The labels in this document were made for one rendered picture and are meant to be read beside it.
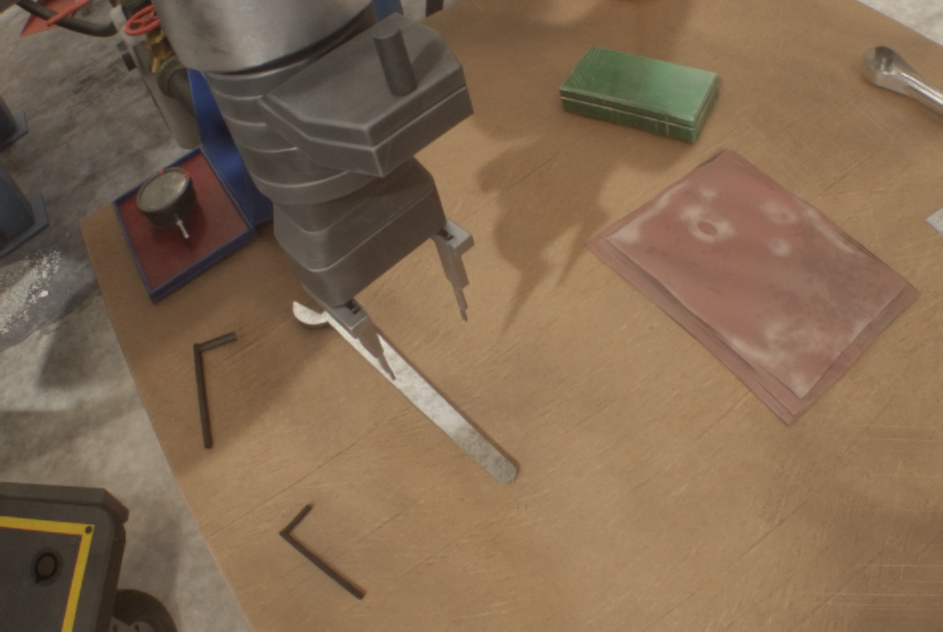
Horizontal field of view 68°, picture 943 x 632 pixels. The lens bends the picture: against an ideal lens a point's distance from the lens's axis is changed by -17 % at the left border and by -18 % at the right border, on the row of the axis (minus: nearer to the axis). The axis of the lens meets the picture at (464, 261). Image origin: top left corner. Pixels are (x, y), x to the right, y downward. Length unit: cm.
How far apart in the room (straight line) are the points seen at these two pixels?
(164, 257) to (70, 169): 122
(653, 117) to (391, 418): 32
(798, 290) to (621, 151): 21
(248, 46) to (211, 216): 47
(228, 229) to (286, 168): 39
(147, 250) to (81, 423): 66
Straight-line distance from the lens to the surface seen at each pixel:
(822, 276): 58
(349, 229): 37
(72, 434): 138
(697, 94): 70
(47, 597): 83
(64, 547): 83
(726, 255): 59
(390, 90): 27
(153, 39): 111
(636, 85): 71
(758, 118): 72
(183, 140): 127
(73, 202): 182
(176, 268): 72
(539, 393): 54
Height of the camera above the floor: 92
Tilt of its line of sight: 47 degrees down
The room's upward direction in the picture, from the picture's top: 17 degrees counter-clockwise
